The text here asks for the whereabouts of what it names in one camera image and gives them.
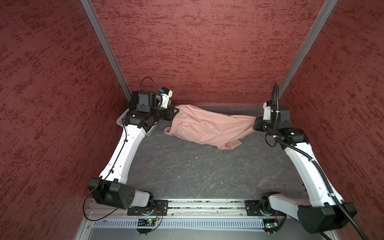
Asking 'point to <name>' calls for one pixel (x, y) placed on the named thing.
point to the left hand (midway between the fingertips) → (177, 113)
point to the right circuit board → (270, 224)
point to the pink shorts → (213, 129)
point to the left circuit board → (150, 222)
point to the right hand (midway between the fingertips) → (254, 122)
